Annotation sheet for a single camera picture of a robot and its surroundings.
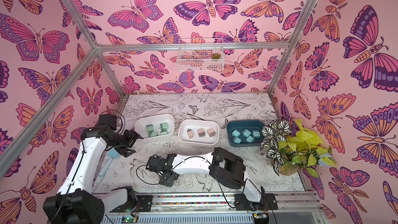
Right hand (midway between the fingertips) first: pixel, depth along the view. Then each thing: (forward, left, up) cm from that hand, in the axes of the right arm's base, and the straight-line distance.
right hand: (168, 171), depth 83 cm
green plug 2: (+27, +8, +1) cm, 28 cm away
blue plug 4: (+19, -38, +2) cm, 42 cm away
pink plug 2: (+23, -17, +1) cm, 29 cm away
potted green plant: (+3, -56, +24) cm, 61 cm away
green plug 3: (+22, +14, +1) cm, 26 cm away
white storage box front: (+28, +22, +5) cm, 36 cm away
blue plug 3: (+23, -51, +1) cm, 56 cm away
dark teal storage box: (+29, -48, +2) cm, 56 cm away
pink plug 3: (+24, -23, +1) cm, 33 cm away
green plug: (+27, +17, 0) cm, 31 cm away
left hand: (+10, +13, +15) cm, 22 cm away
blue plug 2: (+23, -45, +2) cm, 50 cm away
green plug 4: (+23, +7, +1) cm, 24 cm away
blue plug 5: (+19, -46, +2) cm, 50 cm away
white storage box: (+30, -13, +1) cm, 32 cm away
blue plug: (+23, -39, +1) cm, 45 cm away
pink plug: (+22, -10, +2) cm, 25 cm away
